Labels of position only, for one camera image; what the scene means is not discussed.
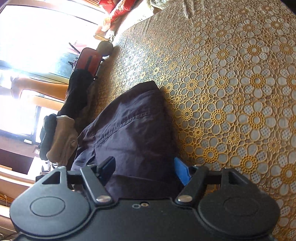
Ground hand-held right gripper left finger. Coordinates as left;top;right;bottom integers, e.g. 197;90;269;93
42;156;116;205

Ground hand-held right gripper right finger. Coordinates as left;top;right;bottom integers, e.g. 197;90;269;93
174;157;248;205

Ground dark purple pants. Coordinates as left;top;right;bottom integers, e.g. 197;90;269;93
70;81;192;200

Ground pale beige garment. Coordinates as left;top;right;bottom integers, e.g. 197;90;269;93
46;115;79;163

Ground dark cloth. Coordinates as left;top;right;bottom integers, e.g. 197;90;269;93
40;113;58;161

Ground black knit garment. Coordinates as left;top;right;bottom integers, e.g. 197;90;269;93
57;68;93;119

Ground gold lace tablecloth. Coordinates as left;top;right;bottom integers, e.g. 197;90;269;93
85;0;296;241

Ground grey round pouch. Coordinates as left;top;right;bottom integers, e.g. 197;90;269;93
97;40;114;56

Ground sliding glass door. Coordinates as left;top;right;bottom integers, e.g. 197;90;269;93
0;5;100;139

